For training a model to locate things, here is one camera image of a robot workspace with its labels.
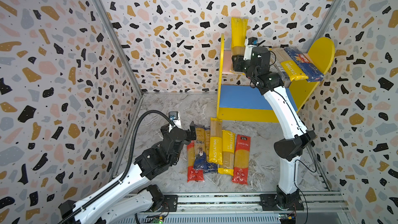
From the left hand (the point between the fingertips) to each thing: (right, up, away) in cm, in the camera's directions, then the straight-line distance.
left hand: (184, 121), depth 68 cm
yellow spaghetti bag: (+15, -14, +22) cm, 30 cm away
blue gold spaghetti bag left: (+6, -22, +15) cm, 28 cm away
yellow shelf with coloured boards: (+29, +10, +29) cm, 42 cm away
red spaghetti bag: (+30, -22, +19) cm, 42 cm away
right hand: (+22, +32, +3) cm, 39 cm away
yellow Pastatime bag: (+22, -15, +24) cm, 36 cm away
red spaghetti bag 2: (+3, -29, +12) cm, 31 cm away
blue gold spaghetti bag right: (+11, -26, +15) cm, 32 cm away
